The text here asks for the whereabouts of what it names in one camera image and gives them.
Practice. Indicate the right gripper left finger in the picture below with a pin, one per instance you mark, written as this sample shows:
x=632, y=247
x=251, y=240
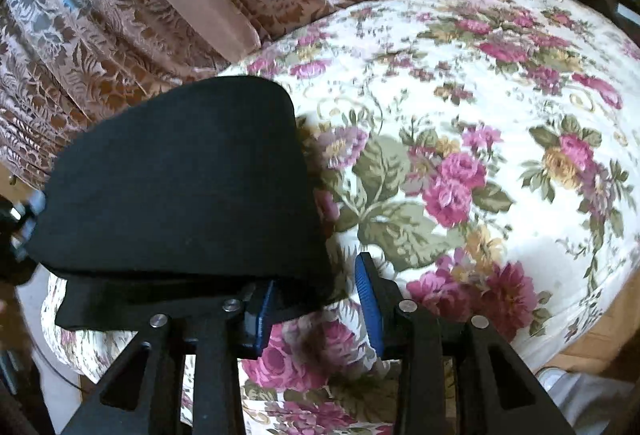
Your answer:
x=257, y=320

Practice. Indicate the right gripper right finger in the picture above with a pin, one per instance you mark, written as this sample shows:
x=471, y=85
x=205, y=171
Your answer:
x=378, y=299

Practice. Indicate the black pants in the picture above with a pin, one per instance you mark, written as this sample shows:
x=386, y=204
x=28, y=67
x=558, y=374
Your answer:
x=201, y=192

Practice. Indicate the floral bed sheet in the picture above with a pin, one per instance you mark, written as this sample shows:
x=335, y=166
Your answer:
x=485, y=152

